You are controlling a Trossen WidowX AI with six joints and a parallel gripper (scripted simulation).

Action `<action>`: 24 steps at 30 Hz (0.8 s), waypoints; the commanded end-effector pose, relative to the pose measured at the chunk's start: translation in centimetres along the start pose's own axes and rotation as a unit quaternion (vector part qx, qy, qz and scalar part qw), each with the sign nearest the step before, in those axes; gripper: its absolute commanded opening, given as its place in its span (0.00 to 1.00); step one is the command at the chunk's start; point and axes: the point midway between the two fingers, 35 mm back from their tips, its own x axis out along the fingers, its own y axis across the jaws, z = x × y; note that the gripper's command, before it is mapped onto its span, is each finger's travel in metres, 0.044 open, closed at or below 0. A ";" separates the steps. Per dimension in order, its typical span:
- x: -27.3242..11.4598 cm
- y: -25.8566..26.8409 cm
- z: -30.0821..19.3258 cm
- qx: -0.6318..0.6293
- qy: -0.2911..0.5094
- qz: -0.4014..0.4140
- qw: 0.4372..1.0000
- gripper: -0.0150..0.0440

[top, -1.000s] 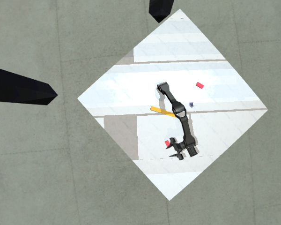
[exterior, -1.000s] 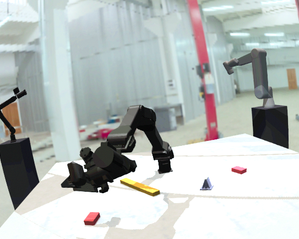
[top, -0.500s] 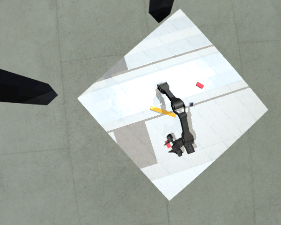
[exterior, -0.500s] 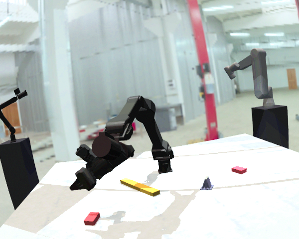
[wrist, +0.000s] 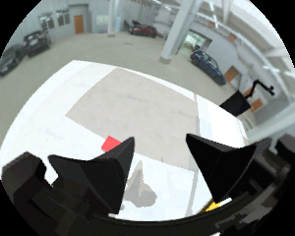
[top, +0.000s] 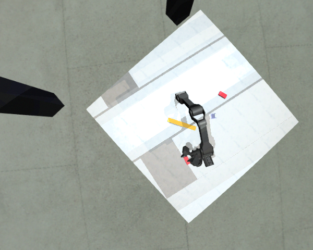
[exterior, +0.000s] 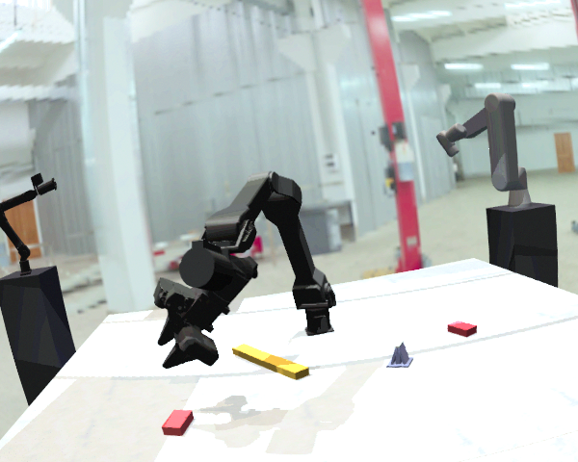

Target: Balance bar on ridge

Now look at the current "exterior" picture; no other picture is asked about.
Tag red rectangular block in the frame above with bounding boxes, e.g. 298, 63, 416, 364
447, 321, 478, 338
162, 410, 194, 436

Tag yellow bar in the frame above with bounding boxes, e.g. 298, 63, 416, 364
232, 344, 310, 380

